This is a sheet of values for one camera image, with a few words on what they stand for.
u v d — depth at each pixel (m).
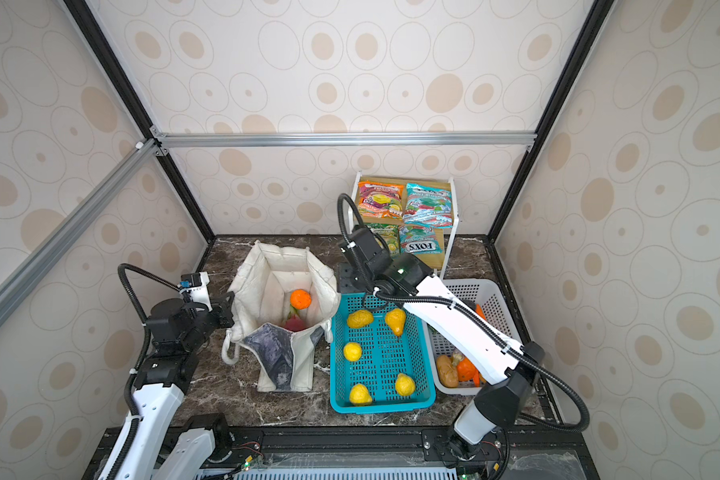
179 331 0.56
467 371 0.80
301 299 0.95
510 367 0.41
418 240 0.94
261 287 0.86
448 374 0.77
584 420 0.38
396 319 0.90
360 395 0.78
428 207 0.78
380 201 0.78
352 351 0.85
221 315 0.67
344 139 1.01
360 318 0.92
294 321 0.88
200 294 0.66
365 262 0.50
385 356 0.89
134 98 0.81
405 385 0.79
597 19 0.69
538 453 0.73
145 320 0.53
